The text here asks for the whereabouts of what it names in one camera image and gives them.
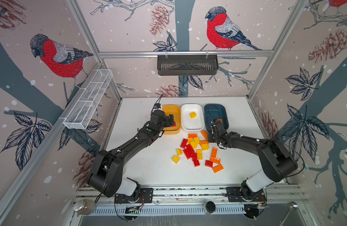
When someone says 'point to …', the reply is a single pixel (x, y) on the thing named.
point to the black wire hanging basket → (187, 65)
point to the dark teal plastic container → (213, 111)
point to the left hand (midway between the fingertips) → (169, 113)
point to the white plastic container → (187, 123)
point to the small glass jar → (85, 206)
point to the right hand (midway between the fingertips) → (211, 134)
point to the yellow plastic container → (176, 110)
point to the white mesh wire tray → (77, 118)
